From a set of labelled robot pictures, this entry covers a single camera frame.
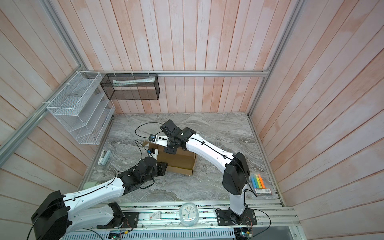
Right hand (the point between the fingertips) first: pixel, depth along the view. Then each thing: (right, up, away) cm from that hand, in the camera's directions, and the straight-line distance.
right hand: (167, 143), depth 82 cm
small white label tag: (-4, -36, -8) cm, 37 cm away
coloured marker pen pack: (+53, -24, +1) cm, 58 cm away
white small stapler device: (-42, -10, +12) cm, 45 cm away
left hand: (0, -13, -1) cm, 13 cm away
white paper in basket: (-20, +38, +8) cm, 43 cm away
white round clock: (+12, -35, -9) cm, 38 cm away
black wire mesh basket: (-29, +39, +23) cm, 54 cm away
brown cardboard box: (+8, -12, +7) cm, 16 cm away
